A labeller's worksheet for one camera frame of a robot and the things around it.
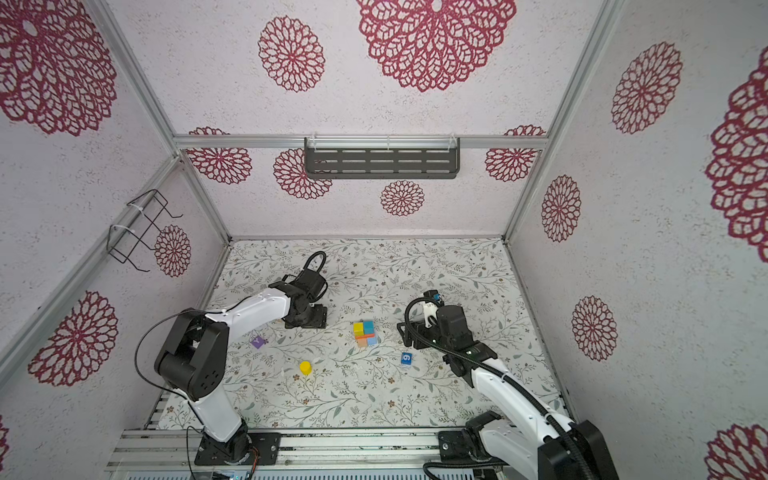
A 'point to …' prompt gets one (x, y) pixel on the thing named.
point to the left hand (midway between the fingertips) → (311, 326)
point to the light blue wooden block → (372, 341)
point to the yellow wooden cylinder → (305, 367)
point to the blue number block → (406, 358)
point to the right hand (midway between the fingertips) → (409, 320)
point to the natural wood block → (362, 342)
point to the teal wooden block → (369, 327)
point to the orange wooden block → (365, 336)
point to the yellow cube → (358, 329)
